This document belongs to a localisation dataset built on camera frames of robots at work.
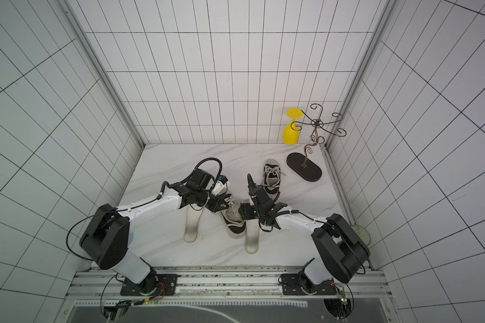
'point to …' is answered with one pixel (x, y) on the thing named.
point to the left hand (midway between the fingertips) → (224, 209)
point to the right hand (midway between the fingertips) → (245, 204)
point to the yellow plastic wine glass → (290, 133)
